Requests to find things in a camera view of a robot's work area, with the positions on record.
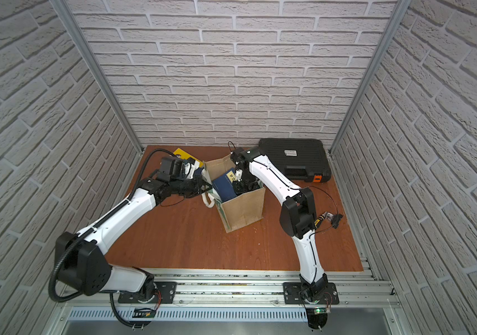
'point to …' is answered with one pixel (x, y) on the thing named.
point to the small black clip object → (336, 219)
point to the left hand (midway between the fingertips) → (215, 183)
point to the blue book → (225, 188)
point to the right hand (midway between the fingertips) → (245, 198)
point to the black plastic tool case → (305, 159)
